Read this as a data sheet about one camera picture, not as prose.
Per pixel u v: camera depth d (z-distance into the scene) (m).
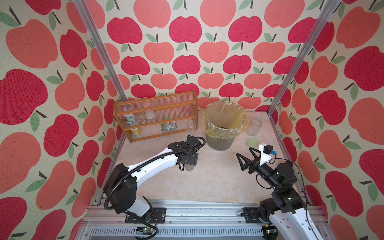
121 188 0.42
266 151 0.60
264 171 0.62
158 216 0.75
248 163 0.62
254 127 0.99
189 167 0.88
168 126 1.07
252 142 1.02
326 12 0.71
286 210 0.52
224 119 0.96
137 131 1.03
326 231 0.70
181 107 1.21
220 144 1.01
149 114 0.96
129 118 0.91
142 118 0.94
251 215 0.73
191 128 0.94
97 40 0.80
